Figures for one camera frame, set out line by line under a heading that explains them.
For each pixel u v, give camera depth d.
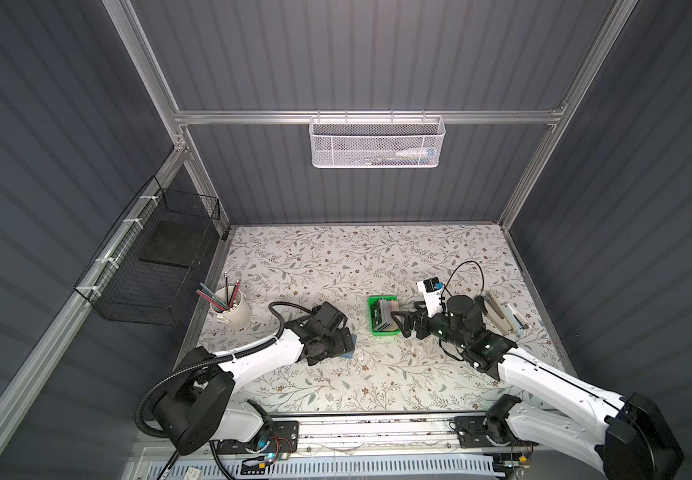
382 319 0.90
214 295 0.88
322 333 0.67
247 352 0.49
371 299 0.97
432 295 0.70
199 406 0.42
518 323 0.91
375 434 0.75
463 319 0.60
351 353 0.82
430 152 0.91
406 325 0.71
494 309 0.99
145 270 0.73
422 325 0.70
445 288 0.69
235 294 0.89
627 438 0.40
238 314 0.86
